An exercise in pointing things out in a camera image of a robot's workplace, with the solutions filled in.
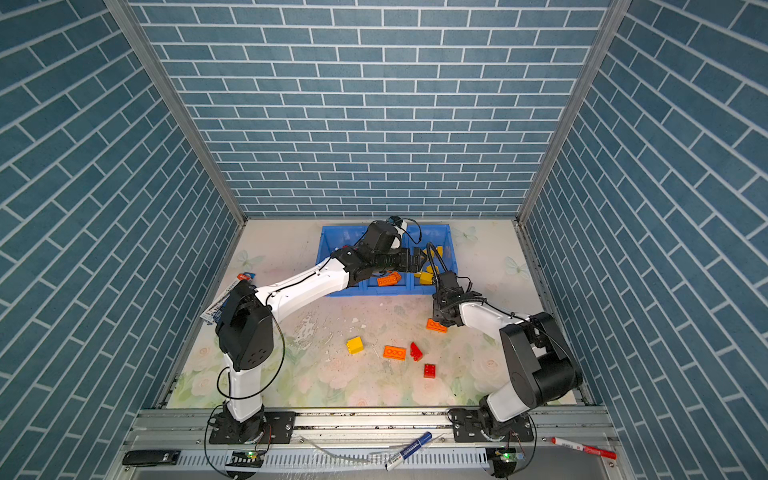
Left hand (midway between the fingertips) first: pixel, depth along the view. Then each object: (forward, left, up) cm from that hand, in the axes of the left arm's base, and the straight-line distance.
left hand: (424, 259), depth 85 cm
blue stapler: (-7, +66, -20) cm, 69 cm away
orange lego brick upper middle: (+3, +10, -16) cm, 19 cm away
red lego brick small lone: (-25, -2, -19) cm, 31 cm away
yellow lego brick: (+3, -2, -15) cm, 15 cm away
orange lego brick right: (-12, -4, -18) cm, 22 cm away
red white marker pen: (-43, -38, -18) cm, 60 cm away
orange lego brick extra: (-20, +7, -19) cm, 29 cm away
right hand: (-7, -9, -19) cm, 22 cm away
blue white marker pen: (-45, +7, -18) cm, 49 cm away
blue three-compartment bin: (+20, -8, -12) cm, 25 cm away
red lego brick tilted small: (-20, +2, -19) cm, 27 cm away
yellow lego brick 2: (-18, +20, -18) cm, 32 cm away
